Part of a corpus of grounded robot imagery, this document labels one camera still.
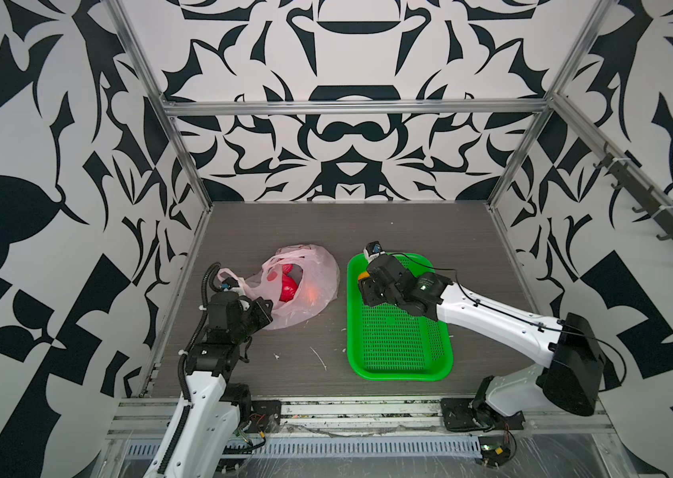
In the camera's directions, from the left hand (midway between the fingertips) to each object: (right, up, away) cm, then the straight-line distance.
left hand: (269, 297), depth 81 cm
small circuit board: (+55, -34, -10) cm, 65 cm away
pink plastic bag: (+7, +3, +8) cm, 11 cm away
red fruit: (+4, +2, +8) cm, 9 cm away
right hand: (+26, +5, 0) cm, 26 cm away
